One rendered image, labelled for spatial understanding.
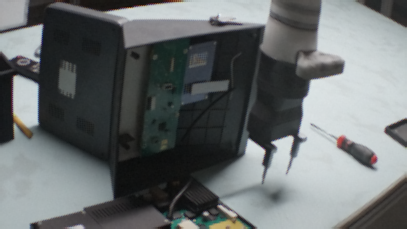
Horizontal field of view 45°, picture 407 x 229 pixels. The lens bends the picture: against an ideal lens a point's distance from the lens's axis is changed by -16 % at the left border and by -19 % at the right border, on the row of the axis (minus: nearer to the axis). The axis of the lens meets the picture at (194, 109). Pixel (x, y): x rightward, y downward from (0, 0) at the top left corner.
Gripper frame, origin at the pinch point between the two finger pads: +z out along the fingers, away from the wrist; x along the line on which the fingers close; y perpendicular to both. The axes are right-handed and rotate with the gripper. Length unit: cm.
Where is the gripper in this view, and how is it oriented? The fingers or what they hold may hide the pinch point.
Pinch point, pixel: (275, 178)
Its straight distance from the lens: 81.2
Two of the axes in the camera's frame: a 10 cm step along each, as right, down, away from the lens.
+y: -6.0, -4.3, 6.7
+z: -1.4, 8.8, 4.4
